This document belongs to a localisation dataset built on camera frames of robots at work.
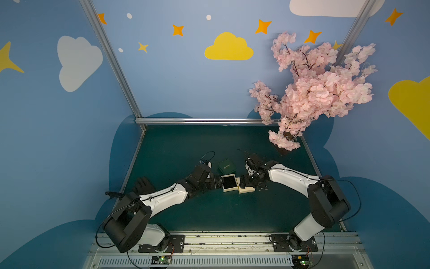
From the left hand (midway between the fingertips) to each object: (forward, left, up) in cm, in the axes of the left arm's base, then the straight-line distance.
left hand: (222, 181), depth 85 cm
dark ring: (0, -24, -8) cm, 26 cm away
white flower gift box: (-2, -11, -6) cm, 13 cm away
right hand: (+2, -15, -5) cm, 16 cm away
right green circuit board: (-33, -34, -8) cm, 48 cm away
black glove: (-1, +44, -7) cm, 44 cm away
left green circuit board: (-34, +26, -8) cm, 43 cm away
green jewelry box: (+12, -3, -6) cm, 14 cm away
